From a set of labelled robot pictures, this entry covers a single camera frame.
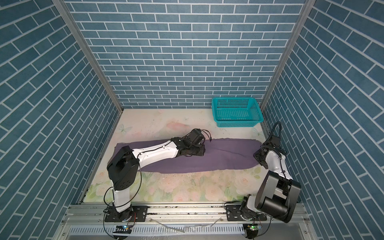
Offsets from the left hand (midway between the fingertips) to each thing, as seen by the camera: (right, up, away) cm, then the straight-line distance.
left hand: (204, 150), depth 88 cm
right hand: (+33, -3, 0) cm, 33 cm away
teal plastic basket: (+27, +25, +32) cm, 48 cm away
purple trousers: (+11, -4, +9) cm, 15 cm away
